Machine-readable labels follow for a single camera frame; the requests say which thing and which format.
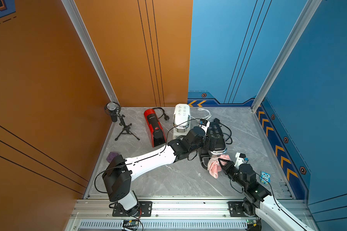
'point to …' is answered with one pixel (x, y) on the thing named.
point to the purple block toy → (111, 155)
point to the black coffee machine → (215, 144)
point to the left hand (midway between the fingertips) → (212, 136)
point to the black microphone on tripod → (113, 109)
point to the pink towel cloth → (214, 165)
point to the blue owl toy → (267, 177)
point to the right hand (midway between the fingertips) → (216, 160)
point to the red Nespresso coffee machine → (155, 127)
